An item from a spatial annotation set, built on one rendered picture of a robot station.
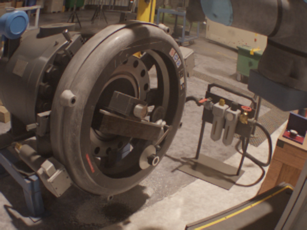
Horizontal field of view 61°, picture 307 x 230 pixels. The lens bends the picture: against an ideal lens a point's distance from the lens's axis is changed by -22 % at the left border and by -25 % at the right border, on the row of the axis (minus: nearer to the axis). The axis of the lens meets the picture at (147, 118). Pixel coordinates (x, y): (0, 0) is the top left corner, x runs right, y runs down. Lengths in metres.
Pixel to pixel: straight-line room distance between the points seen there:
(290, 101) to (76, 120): 0.68
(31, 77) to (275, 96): 1.04
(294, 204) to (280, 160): 0.82
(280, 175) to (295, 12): 1.24
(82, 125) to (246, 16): 0.66
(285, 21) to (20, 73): 1.21
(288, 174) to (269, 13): 1.25
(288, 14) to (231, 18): 0.16
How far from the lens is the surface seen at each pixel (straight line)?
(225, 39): 7.70
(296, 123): 1.86
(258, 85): 0.79
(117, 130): 1.18
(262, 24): 0.71
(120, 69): 1.32
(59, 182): 1.14
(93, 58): 1.04
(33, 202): 1.55
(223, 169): 2.20
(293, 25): 0.74
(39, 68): 1.37
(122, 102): 1.11
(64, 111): 1.04
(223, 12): 0.67
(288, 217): 1.00
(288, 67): 0.74
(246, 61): 4.50
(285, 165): 1.78
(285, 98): 0.72
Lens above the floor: 1.10
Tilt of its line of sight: 23 degrees down
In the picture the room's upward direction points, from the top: 6 degrees clockwise
